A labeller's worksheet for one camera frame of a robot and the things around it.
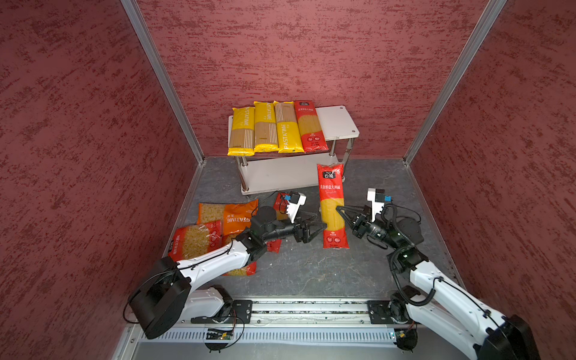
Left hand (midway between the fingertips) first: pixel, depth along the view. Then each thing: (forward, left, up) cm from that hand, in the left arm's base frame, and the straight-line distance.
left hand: (321, 225), depth 71 cm
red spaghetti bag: (+2, +13, +7) cm, 15 cm away
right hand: (+1, -3, +7) cm, 7 cm away
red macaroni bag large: (-9, +25, -18) cm, 32 cm away
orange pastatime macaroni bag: (+11, +34, -15) cm, 39 cm away
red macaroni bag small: (+1, +48, -17) cm, 51 cm away
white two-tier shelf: (+38, -9, +12) cm, 41 cm away
